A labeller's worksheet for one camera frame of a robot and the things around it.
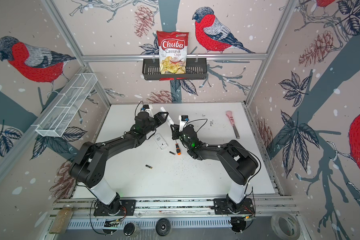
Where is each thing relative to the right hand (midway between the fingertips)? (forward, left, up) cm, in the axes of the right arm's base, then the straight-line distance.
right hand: (169, 128), depth 88 cm
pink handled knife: (+24, -42, -13) cm, 50 cm away
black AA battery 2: (-18, +11, -15) cm, 26 cm away
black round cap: (-48, +12, -5) cm, 50 cm away
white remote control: (-1, +8, -14) cm, 16 cm away
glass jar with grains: (-47, +46, -10) cm, 66 cm away
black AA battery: (-9, -1, -15) cm, 17 cm away
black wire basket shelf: (+34, -16, +19) cm, 42 cm away
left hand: (+6, +1, +7) cm, 9 cm away
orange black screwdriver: (-6, -5, -15) cm, 16 cm away
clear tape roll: (-42, -60, -19) cm, 75 cm away
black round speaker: (-47, -3, -4) cm, 47 cm away
